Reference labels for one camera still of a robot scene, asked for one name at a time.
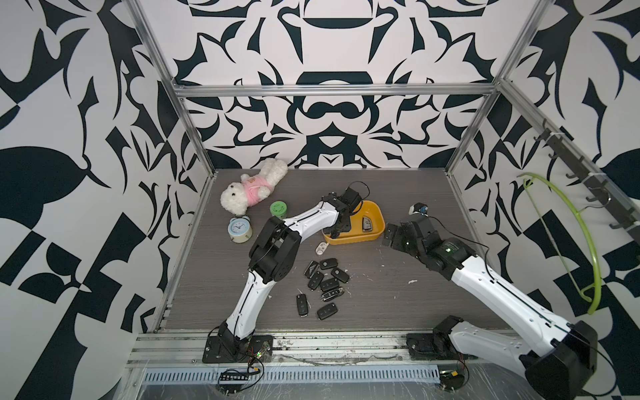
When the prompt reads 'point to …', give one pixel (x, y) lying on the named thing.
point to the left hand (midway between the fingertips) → (339, 221)
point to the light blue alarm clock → (240, 229)
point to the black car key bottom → (327, 311)
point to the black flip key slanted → (311, 269)
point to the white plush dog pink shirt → (237, 197)
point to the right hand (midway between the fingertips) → (395, 231)
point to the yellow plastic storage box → (357, 235)
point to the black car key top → (328, 263)
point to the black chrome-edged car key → (326, 297)
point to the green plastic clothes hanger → (582, 291)
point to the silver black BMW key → (367, 225)
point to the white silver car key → (321, 247)
